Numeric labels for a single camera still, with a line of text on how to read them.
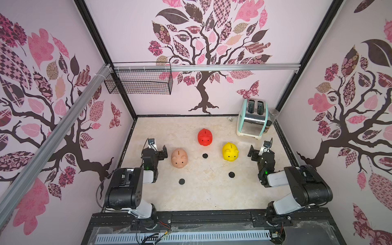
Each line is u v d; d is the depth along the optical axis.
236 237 0.70
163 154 0.87
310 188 0.45
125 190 0.46
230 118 1.17
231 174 0.89
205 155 0.98
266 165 0.71
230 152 0.89
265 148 0.77
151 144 0.79
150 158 0.71
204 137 0.98
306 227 0.72
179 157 0.86
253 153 0.83
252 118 0.96
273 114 1.03
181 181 0.87
